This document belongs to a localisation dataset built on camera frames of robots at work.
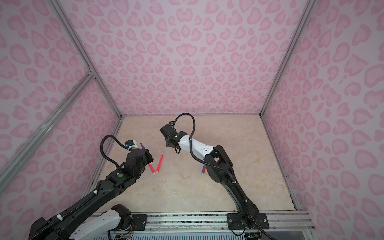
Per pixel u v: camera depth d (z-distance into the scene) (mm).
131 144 684
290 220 749
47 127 640
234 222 735
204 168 922
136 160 589
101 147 542
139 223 734
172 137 724
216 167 508
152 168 919
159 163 943
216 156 607
